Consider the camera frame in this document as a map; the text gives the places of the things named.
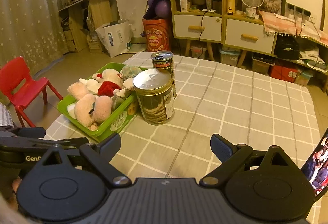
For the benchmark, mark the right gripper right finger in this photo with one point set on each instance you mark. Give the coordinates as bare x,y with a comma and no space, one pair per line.
232,157

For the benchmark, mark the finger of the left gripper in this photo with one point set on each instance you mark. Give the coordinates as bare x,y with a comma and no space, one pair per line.
24,144
34,133

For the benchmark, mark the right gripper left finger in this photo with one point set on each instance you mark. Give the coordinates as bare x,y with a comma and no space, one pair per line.
98,156

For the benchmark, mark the pink apple plush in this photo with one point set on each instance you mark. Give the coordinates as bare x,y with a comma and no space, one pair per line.
101,109

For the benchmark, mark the pink fluffy plush toy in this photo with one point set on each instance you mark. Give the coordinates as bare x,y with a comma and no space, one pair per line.
84,106

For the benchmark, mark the plush doll floral bonnet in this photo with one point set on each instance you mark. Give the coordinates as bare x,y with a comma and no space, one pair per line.
128,73

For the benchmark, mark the white santa plush toy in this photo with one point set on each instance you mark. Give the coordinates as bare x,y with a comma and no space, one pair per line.
104,83

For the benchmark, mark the person's left hand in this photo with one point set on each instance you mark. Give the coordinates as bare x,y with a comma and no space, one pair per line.
16,183

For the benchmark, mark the green plastic tray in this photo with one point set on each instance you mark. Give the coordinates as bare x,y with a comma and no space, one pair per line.
123,110

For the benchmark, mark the red plastic chair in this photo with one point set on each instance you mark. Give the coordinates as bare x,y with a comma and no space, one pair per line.
21,89

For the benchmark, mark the grey checked tablecloth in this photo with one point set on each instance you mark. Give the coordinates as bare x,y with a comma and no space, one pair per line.
213,98

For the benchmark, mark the smartphone on stand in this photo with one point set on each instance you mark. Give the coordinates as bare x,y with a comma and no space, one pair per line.
315,167

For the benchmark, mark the glass jar gold lid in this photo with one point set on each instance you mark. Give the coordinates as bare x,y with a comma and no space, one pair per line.
155,95

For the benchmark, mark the red storage box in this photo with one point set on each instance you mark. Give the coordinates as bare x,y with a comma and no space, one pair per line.
284,73

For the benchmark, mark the clear plastic storage bin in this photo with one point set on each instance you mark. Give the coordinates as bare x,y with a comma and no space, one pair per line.
229,57

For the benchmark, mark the beige star curtain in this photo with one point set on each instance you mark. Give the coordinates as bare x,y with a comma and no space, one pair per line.
31,29

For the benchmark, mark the tall metal can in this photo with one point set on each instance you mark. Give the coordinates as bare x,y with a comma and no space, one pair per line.
164,60

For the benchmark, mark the white paper bag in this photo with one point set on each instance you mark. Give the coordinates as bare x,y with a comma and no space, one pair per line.
115,37

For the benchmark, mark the low cabinet with drawer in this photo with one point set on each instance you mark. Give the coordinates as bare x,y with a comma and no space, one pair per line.
248,35

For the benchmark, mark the orange chips barrel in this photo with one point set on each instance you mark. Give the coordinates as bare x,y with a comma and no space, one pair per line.
158,34

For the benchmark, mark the pink cloth runner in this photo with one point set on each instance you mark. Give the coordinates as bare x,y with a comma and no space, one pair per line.
278,24

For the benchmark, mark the wooden desk shelf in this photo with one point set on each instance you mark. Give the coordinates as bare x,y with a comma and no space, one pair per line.
81,18

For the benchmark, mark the purple ball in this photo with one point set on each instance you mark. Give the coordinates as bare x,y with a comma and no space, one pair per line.
163,9

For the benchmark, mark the yellow white shelf cabinet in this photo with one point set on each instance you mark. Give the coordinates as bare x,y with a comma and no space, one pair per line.
199,22

